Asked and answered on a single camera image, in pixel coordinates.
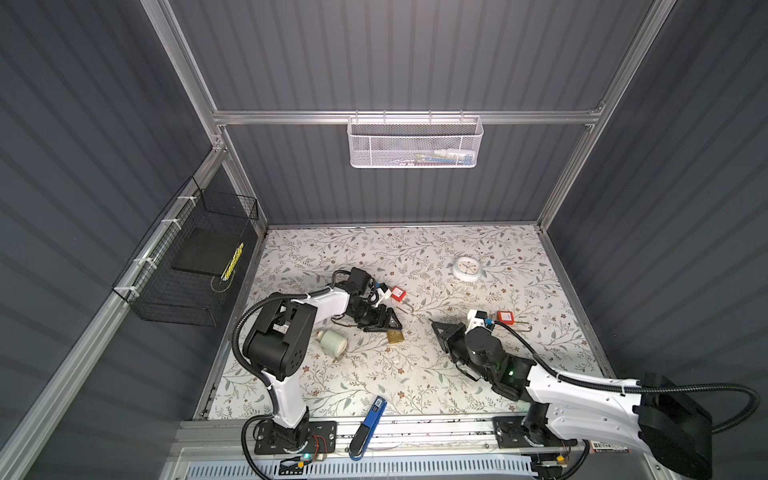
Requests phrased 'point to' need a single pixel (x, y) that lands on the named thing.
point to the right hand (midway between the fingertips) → (431, 326)
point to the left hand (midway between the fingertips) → (394, 328)
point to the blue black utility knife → (366, 430)
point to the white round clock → (467, 269)
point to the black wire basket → (184, 271)
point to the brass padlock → (395, 336)
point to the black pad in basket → (208, 249)
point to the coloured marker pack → (605, 447)
